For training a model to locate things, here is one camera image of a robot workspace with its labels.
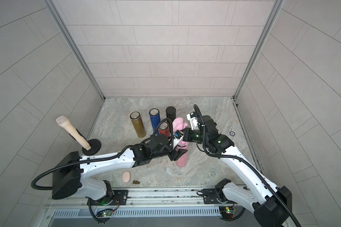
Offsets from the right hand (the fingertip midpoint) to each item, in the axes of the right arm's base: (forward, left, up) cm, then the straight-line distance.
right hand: (177, 134), depth 71 cm
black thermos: (+15, +3, 0) cm, 15 cm away
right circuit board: (-31, -24, -23) cm, 45 cm away
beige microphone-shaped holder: (0, +48, -9) cm, 49 cm away
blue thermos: (+14, +13, -3) cm, 19 cm away
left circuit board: (-29, +35, -18) cm, 49 cm away
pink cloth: (+4, -1, +4) cm, 5 cm away
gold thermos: (+12, +23, 0) cm, 26 cm away
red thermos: (+6, +7, -4) cm, 10 cm away
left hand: (-4, -4, -7) cm, 9 cm away
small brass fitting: (-16, +24, -20) cm, 35 cm away
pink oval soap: (-13, +29, -18) cm, 37 cm away
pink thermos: (-7, -1, -19) cm, 20 cm away
